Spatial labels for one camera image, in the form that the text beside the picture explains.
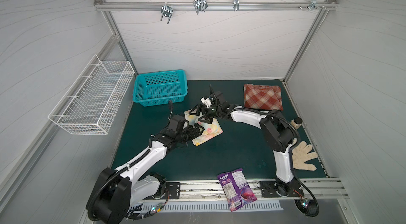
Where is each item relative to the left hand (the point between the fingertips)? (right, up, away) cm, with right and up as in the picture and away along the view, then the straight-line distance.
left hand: (202, 129), depth 83 cm
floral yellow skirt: (+5, -2, +7) cm, 9 cm away
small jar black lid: (+54, +3, +5) cm, 54 cm away
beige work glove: (+54, -14, +1) cm, 56 cm away
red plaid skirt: (+42, +17, +24) cm, 51 cm away
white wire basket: (-48, +15, -14) cm, 52 cm away
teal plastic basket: (-35, +23, +32) cm, 52 cm away
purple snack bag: (+17, -25, -11) cm, 32 cm away
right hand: (-4, +9, +5) cm, 11 cm away
